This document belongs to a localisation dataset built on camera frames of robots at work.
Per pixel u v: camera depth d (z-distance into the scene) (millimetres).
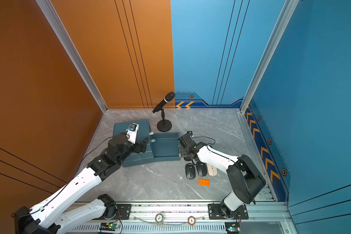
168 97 847
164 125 1079
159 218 668
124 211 741
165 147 955
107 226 713
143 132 790
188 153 810
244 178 437
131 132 631
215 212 727
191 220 710
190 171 849
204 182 827
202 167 863
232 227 710
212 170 849
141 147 665
